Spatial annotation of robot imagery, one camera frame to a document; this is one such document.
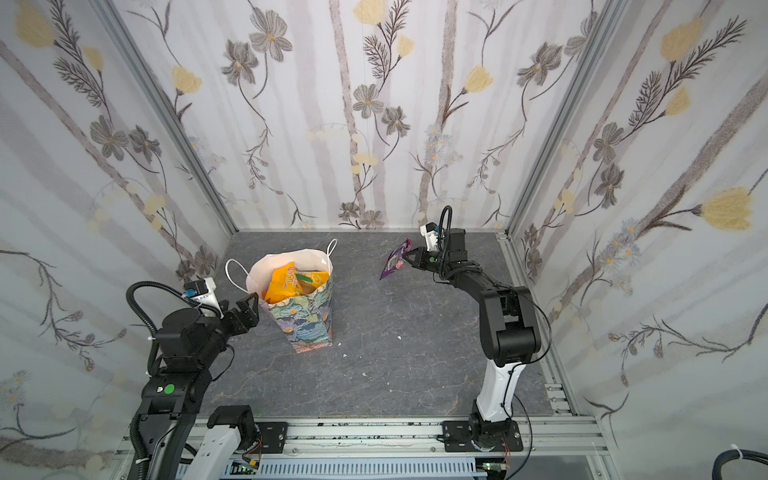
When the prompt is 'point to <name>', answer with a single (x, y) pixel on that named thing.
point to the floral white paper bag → (312, 311)
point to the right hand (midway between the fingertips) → (400, 247)
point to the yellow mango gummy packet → (286, 282)
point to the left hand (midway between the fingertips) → (239, 290)
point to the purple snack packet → (396, 260)
